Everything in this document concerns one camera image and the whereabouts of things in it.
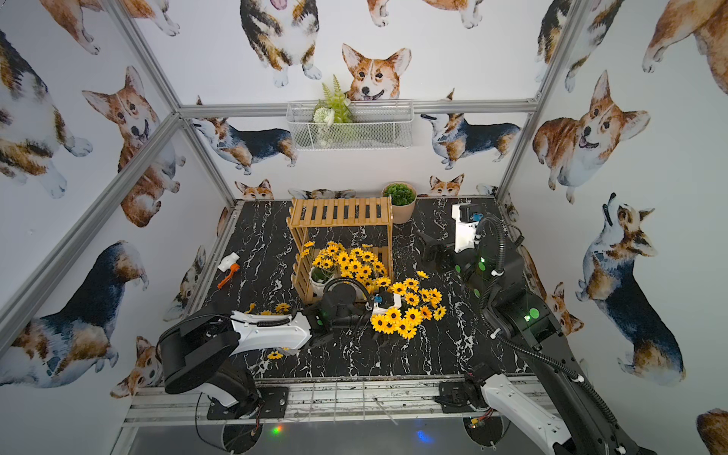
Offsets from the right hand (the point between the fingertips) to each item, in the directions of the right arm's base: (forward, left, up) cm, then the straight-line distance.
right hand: (433, 227), depth 62 cm
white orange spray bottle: (+14, +66, -35) cm, 76 cm away
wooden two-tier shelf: (+15, +32, -11) cm, 37 cm away
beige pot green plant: (+37, +4, -27) cm, 46 cm away
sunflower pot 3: (+4, +29, -22) cm, 37 cm away
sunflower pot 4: (+3, +17, -20) cm, 27 cm away
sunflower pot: (-11, +3, -15) cm, 19 cm away
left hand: (-10, +4, -22) cm, 25 cm away
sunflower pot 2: (-9, +38, -23) cm, 46 cm away
